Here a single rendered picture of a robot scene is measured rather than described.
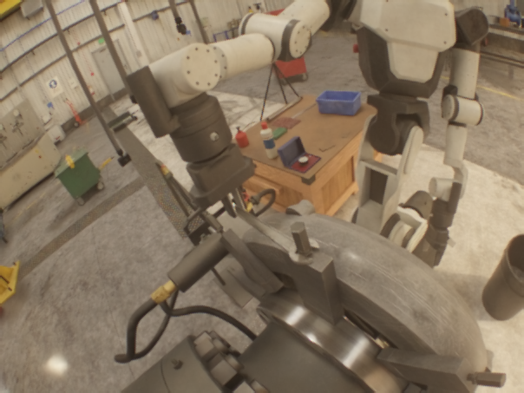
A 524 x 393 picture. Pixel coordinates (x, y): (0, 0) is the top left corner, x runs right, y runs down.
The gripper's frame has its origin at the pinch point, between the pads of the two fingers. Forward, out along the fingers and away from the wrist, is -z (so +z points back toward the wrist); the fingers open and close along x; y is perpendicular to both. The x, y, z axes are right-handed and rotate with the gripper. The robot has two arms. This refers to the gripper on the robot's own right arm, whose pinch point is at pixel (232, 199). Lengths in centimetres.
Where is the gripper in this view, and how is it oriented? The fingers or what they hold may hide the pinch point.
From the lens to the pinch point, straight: 46.9
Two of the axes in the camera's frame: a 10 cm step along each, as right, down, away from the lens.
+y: 6.2, 3.0, -7.3
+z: -3.1, -7.6, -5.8
